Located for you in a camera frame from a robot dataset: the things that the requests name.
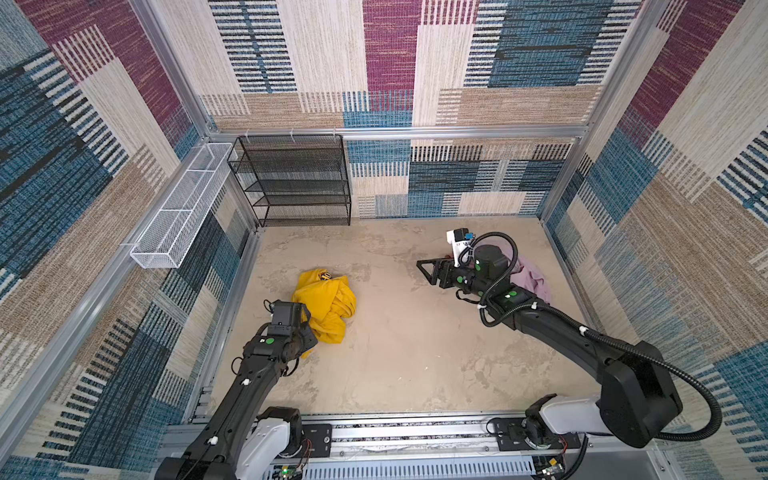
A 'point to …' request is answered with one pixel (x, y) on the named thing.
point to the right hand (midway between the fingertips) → (425, 266)
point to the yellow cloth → (330, 303)
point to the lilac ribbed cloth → (529, 279)
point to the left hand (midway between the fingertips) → (305, 331)
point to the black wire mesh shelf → (296, 180)
